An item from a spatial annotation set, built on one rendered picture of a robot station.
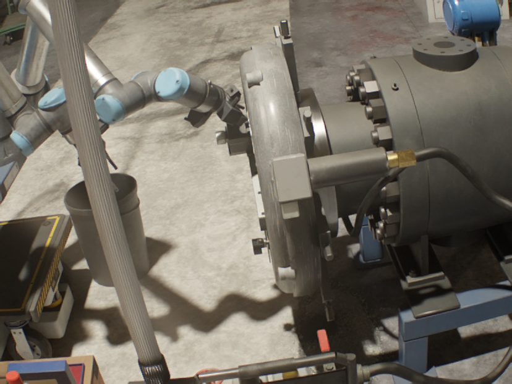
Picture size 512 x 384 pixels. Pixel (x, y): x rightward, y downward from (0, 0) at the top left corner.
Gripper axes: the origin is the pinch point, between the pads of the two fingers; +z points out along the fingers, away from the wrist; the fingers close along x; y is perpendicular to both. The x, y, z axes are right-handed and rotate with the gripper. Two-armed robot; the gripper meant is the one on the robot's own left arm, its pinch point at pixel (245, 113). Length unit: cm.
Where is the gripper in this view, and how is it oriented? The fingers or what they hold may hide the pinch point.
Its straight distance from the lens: 234.4
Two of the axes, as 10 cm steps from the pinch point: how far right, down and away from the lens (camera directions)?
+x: -5.0, -6.5, 5.7
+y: 6.1, -7.3, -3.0
